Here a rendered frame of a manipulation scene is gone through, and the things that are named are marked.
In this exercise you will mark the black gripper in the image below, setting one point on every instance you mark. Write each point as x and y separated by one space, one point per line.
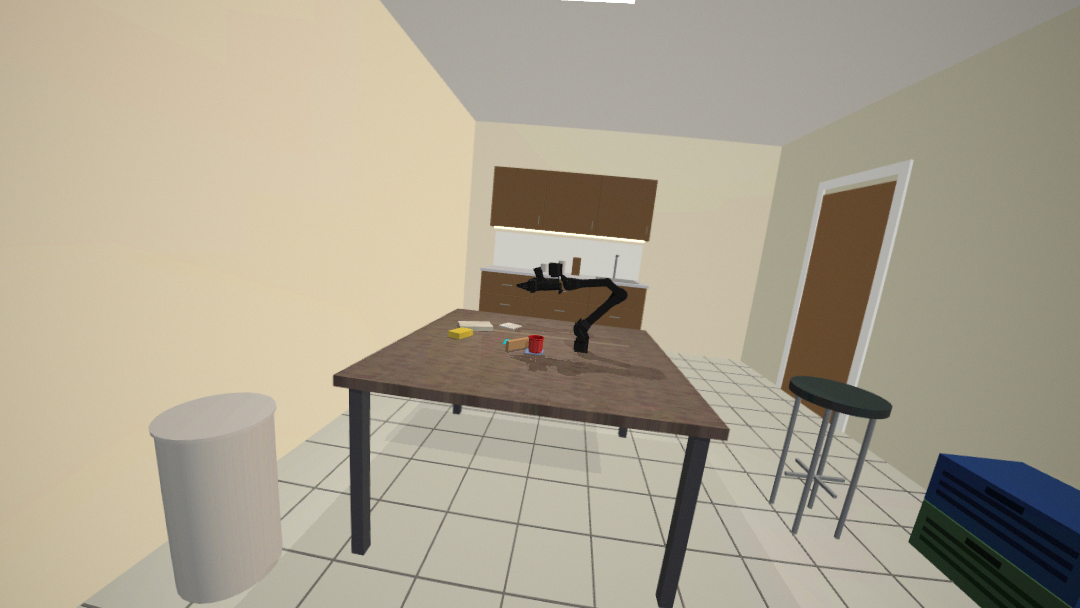
532 285

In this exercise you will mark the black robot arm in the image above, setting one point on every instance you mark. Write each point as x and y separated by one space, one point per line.
582 326

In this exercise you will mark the cream flat rectangular block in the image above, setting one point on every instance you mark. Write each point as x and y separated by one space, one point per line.
476 325

